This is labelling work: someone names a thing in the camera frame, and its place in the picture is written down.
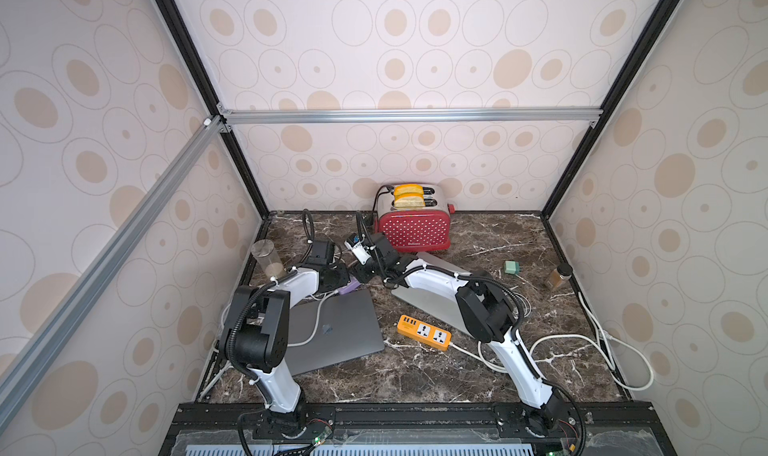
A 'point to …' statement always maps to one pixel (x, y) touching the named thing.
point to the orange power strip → (427, 333)
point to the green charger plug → (511, 267)
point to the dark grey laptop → (332, 329)
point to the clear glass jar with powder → (265, 251)
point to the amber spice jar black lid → (562, 272)
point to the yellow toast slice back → (408, 188)
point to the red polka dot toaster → (415, 229)
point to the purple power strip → (353, 285)
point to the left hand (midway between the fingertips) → (352, 273)
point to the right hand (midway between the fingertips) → (349, 270)
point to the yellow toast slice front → (409, 202)
